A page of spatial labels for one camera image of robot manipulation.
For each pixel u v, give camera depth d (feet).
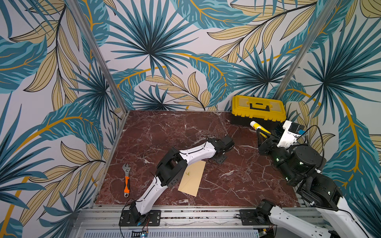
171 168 1.79
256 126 1.91
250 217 2.41
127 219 2.39
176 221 2.41
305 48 2.71
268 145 1.56
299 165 1.23
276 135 1.69
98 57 2.79
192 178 2.82
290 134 1.50
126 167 2.94
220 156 2.23
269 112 3.25
